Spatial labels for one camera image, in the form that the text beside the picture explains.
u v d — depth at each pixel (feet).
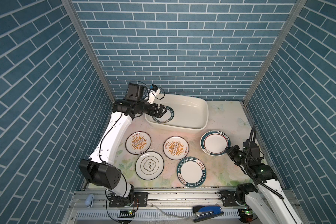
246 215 2.36
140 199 2.45
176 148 3.07
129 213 2.37
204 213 2.24
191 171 2.72
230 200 2.37
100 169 1.30
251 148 1.87
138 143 3.15
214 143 2.85
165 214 2.31
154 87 2.12
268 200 1.62
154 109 2.11
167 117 3.55
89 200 2.33
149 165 2.78
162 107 2.15
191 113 3.71
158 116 2.15
